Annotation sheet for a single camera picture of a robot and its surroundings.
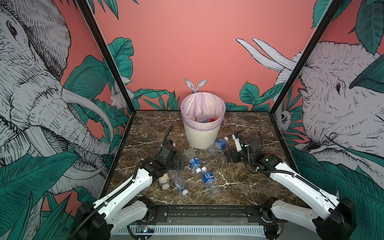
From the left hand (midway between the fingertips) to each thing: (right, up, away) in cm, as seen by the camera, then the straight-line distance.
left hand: (177, 158), depth 81 cm
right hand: (+28, +6, -2) cm, 29 cm away
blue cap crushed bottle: (+19, +22, +11) cm, 31 cm away
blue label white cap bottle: (+9, -4, +5) cm, 11 cm away
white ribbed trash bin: (+13, +16, -1) cm, 21 cm away
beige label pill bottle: (-8, -13, +1) cm, 15 cm away
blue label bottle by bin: (+25, +5, +15) cm, 30 cm away
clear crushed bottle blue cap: (0, -15, +5) cm, 15 cm away
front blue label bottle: (+19, -15, +3) cm, 24 cm away
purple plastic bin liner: (+13, +32, +17) cm, 38 cm away
